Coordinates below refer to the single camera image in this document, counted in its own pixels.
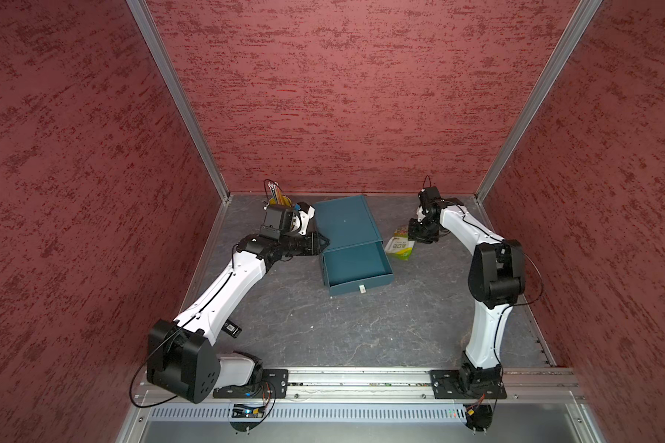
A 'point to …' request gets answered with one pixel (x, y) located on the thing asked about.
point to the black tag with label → (232, 329)
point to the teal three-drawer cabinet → (346, 222)
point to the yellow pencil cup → (282, 201)
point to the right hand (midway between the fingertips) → (413, 240)
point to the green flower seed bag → (399, 245)
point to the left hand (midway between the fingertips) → (322, 248)
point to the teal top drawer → (356, 269)
